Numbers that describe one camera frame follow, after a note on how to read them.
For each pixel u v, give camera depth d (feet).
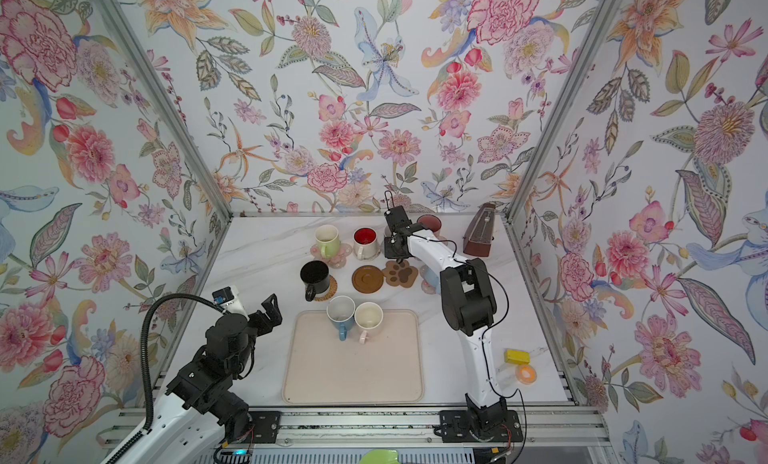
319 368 2.74
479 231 3.34
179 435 1.69
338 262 3.50
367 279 3.31
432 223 3.42
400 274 3.40
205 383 1.83
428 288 3.28
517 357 2.71
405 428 2.49
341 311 2.95
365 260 3.51
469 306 1.89
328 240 3.31
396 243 2.47
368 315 2.90
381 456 2.53
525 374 2.72
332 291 3.24
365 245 3.38
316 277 3.03
